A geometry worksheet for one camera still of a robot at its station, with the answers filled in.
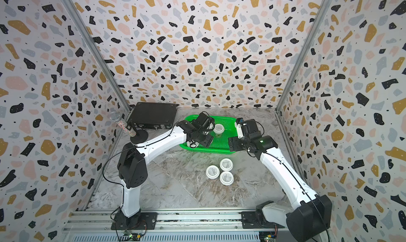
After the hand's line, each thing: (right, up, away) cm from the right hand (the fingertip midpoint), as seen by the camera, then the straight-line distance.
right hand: (236, 140), depth 80 cm
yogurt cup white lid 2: (-5, -20, +2) cm, 20 cm away
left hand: (-14, +1, +8) cm, 16 cm away
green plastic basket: (-7, -5, +22) cm, 24 cm away
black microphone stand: (-60, 0, +25) cm, 65 cm away
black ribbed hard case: (-56, +14, +37) cm, 69 cm away
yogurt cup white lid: (-12, -17, +4) cm, 21 cm away
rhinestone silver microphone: (-60, +12, -2) cm, 61 cm away
